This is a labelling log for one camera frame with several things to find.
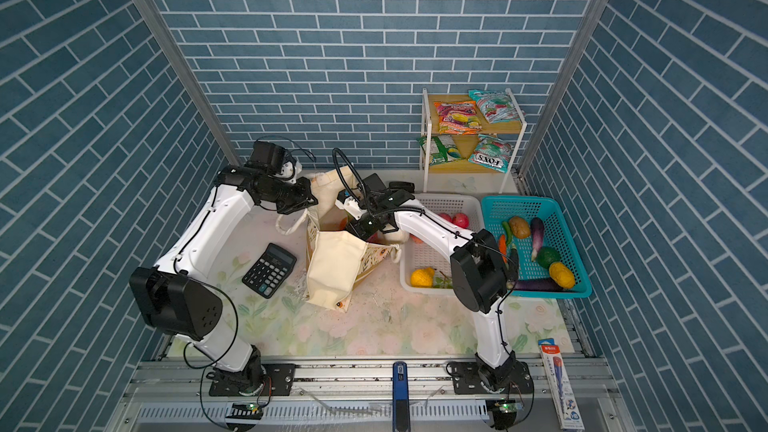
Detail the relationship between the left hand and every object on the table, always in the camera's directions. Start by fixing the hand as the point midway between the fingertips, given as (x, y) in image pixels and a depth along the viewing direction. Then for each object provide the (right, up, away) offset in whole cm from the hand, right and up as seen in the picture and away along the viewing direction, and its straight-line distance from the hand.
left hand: (320, 198), depth 81 cm
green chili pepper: (+60, -11, +21) cm, 64 cm away
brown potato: (+63, -10, +18) cm, 66 cm away
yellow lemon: (+29, -23, +5) cm, 37 cm away
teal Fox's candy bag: (+54, +16, +21) cm, 60 cm away
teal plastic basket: (+71, -22, +4) cm, 75 cm away
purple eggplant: (+69, -10, +20) cm, 73 cm away
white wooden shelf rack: (+54, +20, +6) cm, 58 cm away
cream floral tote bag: (+6, -15, -7) cm, 17 cm away
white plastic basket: (+45, -4, +21) cm, 49 cm away
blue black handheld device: (+22, -47, -12) cm, 53 cm away
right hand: (+6, -10, +5) cm, 13 cm away
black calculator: (-18, -22, +10) cm, 30 cm away
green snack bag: (+37, +17, +21) cm, 46 cm away
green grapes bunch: (+35, -25, +6) cm, 43 cm away
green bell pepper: (+68, -18, +10) cm, 71 cm away
